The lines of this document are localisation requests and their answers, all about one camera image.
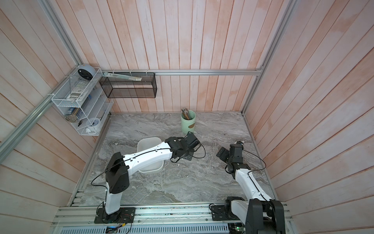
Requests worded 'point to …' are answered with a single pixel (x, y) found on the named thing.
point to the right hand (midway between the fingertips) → (225, 151)
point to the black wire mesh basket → (114, 87)
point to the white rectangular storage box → (145, 143)
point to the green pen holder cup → (188, 125)
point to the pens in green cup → (185, 113)
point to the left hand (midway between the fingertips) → (186, 154)
